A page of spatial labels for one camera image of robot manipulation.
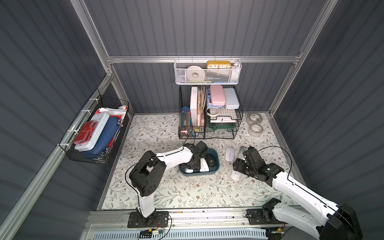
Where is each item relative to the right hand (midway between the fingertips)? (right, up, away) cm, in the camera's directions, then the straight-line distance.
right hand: (241, 168), depth 83 cm
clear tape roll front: (+19, +21, +26) cm, 38 cm away
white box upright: (-27, +36, +8) cm, 46 cm away
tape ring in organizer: (-15, +31, +9) cm, 35 cm away
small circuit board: (-49, -29, -11) cm, 58 cm away
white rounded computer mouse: (-4, +6, +12) cm, 14 cm away
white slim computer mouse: (-31, -4, +8) cm, 32 cm away
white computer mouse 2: (+6, +8, +17) cm, 20 cm away
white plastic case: (-70, +28, -14) cm, 76 cm away
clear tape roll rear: (+20, +30, +33) cm, 49 cm away
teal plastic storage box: (-15, -2, +6) cm, 16 cm away
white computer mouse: (-20, 0, +6) cm, 21 cm away
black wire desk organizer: (-18, +33, +11) cm, 39 cm away
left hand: (-27, -1, +7) cm, 28 cm away
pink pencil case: (-12, +42, +10) cm, 45 cm away
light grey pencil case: (-3, +39, +11) cm, 41 cm away
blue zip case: (-66, +23, -13) cm, 71 cm away
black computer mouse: (-17, +3, +8) cm, 19 cm away
